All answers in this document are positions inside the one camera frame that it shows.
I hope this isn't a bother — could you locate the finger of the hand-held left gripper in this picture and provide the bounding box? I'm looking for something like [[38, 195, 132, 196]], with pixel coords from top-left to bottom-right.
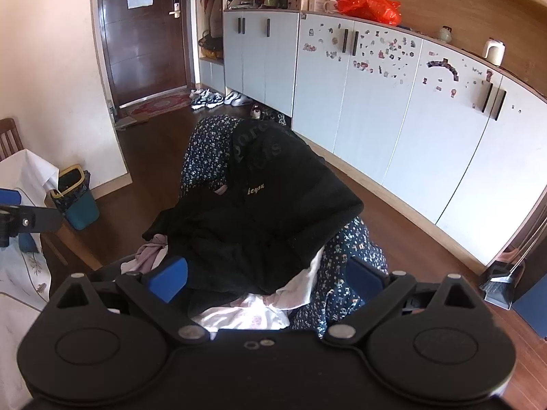
[[0, 188, 64, 235]]

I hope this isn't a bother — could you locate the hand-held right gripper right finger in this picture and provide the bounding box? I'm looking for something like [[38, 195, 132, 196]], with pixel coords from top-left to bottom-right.
[[322, 258, 488, 344]]

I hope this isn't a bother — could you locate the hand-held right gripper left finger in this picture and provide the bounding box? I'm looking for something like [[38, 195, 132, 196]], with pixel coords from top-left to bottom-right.
[[50, 256, 212, 344]]

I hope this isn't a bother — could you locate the black sweatshirt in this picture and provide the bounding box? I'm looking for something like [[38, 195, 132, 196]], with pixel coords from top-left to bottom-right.
[[142, 120, 365, 314]]

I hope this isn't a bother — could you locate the mauve garment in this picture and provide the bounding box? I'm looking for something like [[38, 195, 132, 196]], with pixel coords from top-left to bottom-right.
[[121, 233, 168, 275]]

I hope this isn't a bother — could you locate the teal trash bin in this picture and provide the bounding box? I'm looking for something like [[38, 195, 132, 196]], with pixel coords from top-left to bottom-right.
[[50, 164, 100, 230]]

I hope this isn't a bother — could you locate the white garment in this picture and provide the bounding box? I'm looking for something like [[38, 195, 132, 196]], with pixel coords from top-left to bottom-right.
[[190, 253, 322, 330]]

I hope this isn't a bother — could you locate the brown wooden chair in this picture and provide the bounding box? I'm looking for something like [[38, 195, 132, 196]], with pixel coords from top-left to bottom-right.
[[0, 117, 23, 163]]

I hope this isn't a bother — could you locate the dark blue floral cloth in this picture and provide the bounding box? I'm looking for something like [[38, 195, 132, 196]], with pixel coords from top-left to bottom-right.
[[178, 115, 389, 342]]

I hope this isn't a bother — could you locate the flat cardboard piece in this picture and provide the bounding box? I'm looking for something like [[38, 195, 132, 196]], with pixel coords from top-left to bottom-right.
[[115, 113, 149, 130]]

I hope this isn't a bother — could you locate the grey dustpan with broom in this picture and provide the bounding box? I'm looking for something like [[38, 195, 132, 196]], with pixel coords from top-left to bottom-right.
[[479, 245, 527, 310]]

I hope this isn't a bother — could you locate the long white stickered cabinet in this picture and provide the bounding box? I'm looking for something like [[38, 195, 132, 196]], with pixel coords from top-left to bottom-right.
[[199, 9, 547, 268]]

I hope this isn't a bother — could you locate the red patterned doormat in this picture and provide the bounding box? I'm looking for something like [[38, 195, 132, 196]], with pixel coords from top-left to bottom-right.
[[128, 92, 193, 117]]

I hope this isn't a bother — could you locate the dark grey appliance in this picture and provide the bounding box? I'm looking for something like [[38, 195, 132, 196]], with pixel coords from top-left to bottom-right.
[[510, 188, 547, 338]]

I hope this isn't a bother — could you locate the brown wooden door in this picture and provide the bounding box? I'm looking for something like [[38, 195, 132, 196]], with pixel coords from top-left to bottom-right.
[[90, 0, 191, 109]]

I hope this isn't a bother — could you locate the dark woven basket bag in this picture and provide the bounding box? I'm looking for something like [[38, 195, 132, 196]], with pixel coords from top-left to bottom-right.
[[199, 30, 223, 59]]

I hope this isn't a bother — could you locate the white kettle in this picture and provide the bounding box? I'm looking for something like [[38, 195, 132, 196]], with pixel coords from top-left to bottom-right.
[[482, 38, 506, 67]]

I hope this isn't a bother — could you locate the red plastic bag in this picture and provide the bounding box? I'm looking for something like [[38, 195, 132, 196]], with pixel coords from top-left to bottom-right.
[[337, 0, 402, 26]]

